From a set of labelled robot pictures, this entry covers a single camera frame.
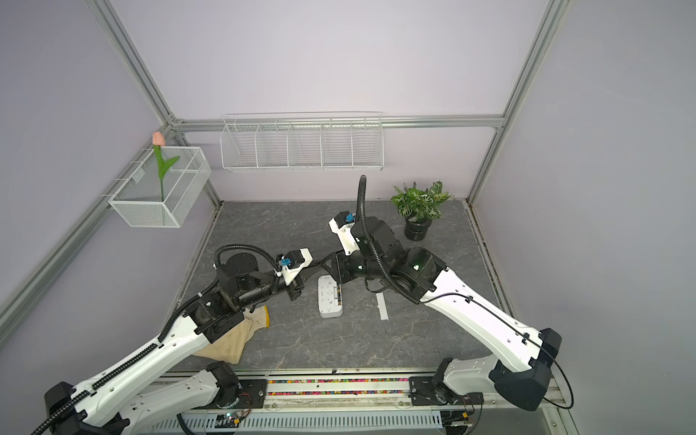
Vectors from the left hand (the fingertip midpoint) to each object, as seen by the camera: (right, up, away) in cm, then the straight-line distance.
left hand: (320, 263), depth 66 cm
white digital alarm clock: (0, -16, +20) cm, 26 cm away
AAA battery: (+3, -14, +22) cm, 26 cm away
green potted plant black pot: (+29, +15, +20) cm, 39 cm away
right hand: (+2, +1, -2) cm, 3 cm away
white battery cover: (+17, -18, +23) cm, 34 cm away
